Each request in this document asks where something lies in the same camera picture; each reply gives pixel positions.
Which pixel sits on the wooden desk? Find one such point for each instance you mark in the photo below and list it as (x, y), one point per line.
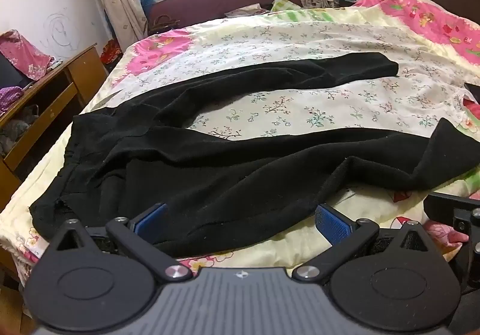
(82, 72)

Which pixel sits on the red patterned cloth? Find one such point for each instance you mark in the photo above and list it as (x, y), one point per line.
(110, 53)

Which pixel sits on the black monitor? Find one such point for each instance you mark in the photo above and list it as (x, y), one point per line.
(7, 70)

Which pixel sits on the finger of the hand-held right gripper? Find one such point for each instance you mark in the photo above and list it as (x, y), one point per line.
(442, 205)

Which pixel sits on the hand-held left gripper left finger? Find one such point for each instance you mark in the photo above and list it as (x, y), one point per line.
(155, 221)

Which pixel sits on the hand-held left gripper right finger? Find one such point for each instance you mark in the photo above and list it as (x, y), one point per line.
(332, 226)

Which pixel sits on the pink floral blanket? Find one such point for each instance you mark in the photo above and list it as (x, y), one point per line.
(442, 233)

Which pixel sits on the pink floral cloth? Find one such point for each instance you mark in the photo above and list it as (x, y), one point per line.
(26, 55)

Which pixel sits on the black pants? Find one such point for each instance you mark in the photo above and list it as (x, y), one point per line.
(225, 177)

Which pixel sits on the floral bed quilt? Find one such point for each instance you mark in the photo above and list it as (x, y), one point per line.
(300, 38)

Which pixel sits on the grey cloth bundle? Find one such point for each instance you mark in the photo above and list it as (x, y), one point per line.
(18, 128)

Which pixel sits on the purple cloth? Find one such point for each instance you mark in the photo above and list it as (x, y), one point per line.
(9, 98)

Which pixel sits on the pale green printed cloth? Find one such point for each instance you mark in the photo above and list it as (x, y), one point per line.
(285, 4)

